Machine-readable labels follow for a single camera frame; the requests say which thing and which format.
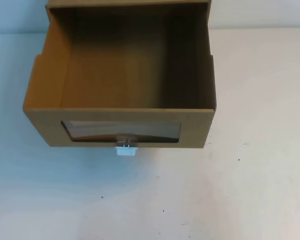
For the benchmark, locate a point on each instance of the white drawer handle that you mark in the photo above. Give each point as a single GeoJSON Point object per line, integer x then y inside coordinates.
{"type": "Point", "coordinates": [126, 148]}

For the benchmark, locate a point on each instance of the cardboard shoebox drawer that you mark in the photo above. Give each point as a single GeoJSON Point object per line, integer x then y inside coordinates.
{"type": "Point", "coordinates": [134, 73]}

